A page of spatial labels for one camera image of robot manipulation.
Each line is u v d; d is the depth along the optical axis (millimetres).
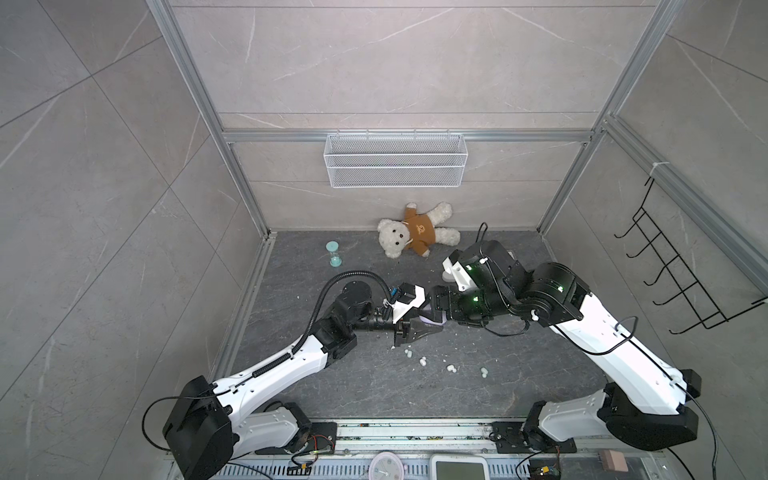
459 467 663
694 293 644
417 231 1102
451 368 839
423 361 856
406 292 531
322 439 729
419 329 595
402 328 582
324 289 503
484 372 837
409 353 870
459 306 520
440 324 602
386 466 684
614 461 687
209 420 389
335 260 1083
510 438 730
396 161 1009
